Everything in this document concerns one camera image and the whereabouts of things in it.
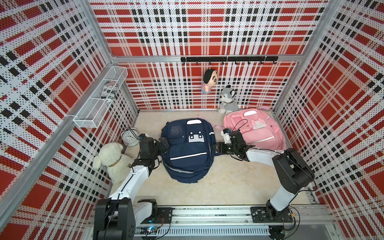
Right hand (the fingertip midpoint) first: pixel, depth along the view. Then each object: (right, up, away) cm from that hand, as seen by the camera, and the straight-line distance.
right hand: (217, 146), depth 93 cm
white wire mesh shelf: (-77, +21, -2) cm, 80 cm away
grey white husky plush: (+10, +29, +18) cm, 35 cm away
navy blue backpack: (-16, -2, +4) cm, 17 cm away
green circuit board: (-35, -36, -23) cm, 55 cm away
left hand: (-33, +3, -4) cm, 33 cm away
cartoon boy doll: (-4, +43, -2) cm, 43 cm away
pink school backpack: (+30, +13, +12) cm, 35 cm away
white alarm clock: (-58, +5, +7) cm, 58 cm away
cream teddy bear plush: (-57, -3, -17) cm, 59 cm away
